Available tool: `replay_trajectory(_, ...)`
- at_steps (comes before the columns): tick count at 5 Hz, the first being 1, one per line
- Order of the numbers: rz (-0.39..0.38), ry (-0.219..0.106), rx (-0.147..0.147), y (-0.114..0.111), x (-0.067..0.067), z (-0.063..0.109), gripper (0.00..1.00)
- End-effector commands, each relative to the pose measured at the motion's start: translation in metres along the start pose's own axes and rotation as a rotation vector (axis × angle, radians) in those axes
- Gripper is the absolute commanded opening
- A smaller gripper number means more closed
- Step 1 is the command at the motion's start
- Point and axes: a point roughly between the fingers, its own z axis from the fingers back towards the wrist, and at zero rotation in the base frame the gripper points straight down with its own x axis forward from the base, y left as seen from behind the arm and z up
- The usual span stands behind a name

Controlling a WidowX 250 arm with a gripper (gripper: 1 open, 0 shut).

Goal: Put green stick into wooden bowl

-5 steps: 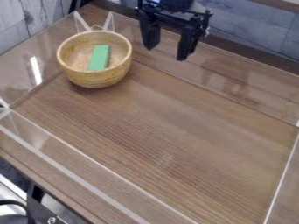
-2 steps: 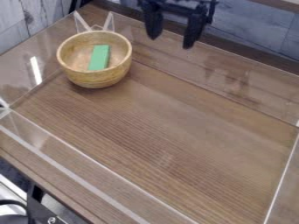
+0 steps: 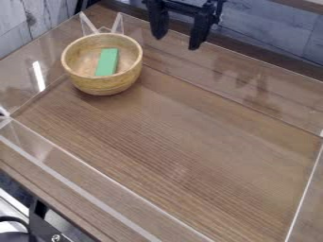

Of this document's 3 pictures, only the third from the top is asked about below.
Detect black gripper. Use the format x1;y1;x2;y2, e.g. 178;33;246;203
143;0;227;50

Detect green rectangular stick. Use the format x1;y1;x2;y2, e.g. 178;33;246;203
95;48;119;77

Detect wooden bowl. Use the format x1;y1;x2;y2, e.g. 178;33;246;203
60;33;143;95

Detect clear acrylic tray walls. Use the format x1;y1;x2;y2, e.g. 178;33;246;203
0;9;323;242

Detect black table leg bracket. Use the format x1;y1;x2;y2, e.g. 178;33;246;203
30;199;70;242

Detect black cable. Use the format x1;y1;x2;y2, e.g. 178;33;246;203
0;215;35;242

